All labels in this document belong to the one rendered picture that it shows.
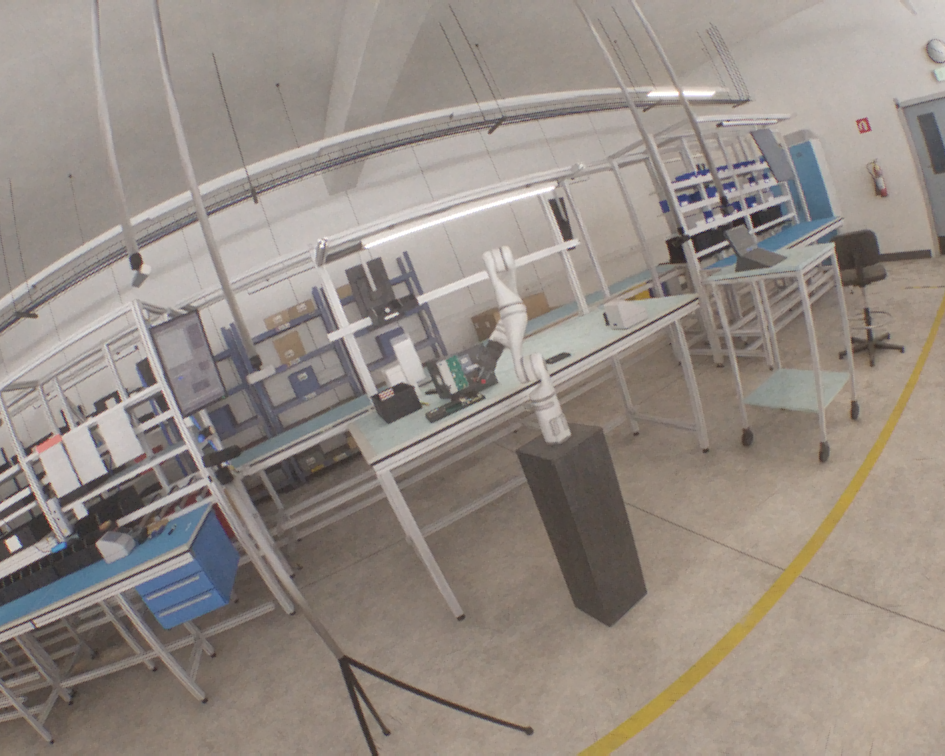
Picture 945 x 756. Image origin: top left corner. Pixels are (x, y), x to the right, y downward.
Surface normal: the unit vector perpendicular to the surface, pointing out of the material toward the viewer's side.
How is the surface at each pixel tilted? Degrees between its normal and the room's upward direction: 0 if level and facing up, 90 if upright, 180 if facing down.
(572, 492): 90
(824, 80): 90
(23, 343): 90
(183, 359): 101
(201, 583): 90
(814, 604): 0
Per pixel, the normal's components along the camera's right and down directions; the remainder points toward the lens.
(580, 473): 0.46, 0.01
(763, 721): -0.36, -0.91
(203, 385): 0.74, 0.06
